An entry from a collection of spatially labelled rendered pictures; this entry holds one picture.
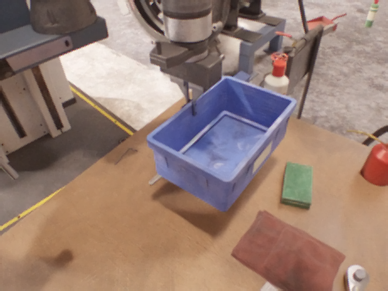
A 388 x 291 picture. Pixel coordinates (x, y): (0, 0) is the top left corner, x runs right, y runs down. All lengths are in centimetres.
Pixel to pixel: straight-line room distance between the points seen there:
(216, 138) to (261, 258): 30
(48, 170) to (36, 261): 46
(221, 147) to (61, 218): 43
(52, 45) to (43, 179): 46
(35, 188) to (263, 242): 76
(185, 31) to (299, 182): 46
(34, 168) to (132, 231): 57
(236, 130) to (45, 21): 59
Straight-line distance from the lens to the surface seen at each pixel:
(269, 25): 233
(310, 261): 69
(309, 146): 93
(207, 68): 57
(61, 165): 115
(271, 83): 83
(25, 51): 90
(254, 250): 68
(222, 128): 79
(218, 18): 167
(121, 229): 73
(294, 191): 76
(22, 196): 112
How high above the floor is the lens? 108
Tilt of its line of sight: 43 degrees down
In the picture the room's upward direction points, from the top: 2 degrees counter-clockwise
